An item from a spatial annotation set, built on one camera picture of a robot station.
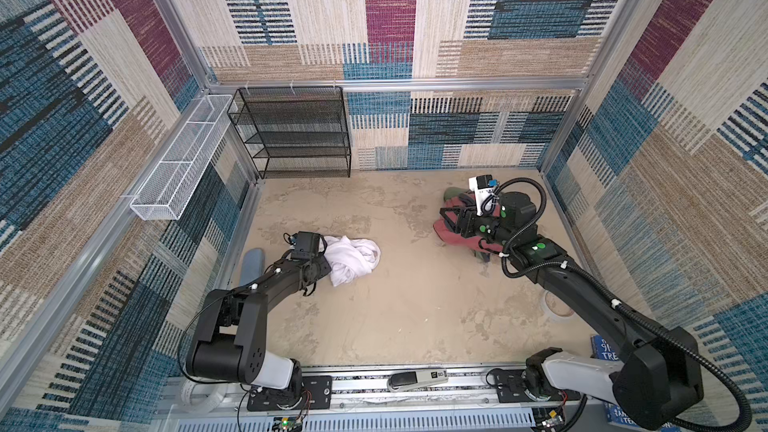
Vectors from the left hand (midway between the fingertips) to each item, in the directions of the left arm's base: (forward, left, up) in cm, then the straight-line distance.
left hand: (320, 262), depth 94 cm
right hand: (+1, -36, +22) cm, 42 cm away
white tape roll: (-35, +24, -2) cm, 43 cm away
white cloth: (-2, -9, +5) cm, 11 cm away
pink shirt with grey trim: (-5, -35, +24) cm, 43 cm away
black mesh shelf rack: (+44, +12, +16) cm, 48 cm away
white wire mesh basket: (+3, +31, +31) cm, 44 cm away
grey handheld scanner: (-33, -23, +2) cm, 40 cm away
